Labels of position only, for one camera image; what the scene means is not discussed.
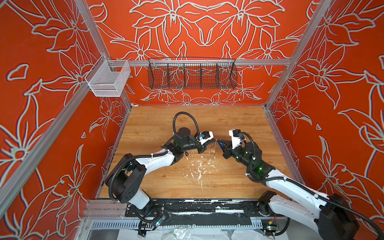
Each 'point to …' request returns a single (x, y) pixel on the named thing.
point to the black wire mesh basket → (192, 73)
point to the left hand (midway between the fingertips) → (214, 137)
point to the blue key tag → (222, 144)
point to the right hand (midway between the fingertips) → (217, 140)
